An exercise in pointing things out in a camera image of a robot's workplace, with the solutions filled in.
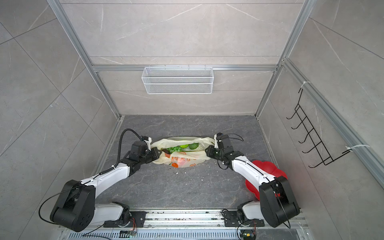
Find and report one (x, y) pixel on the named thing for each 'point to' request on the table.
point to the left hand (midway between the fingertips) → (162, 147)
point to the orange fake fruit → (167, 155)
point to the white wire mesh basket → (178, 80)
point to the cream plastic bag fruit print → (184, 159)
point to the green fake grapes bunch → (172, 149)
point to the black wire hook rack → (326, 158)
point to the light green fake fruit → (184, 146)
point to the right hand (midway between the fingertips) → (206, 148)
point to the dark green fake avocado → (193, 145)
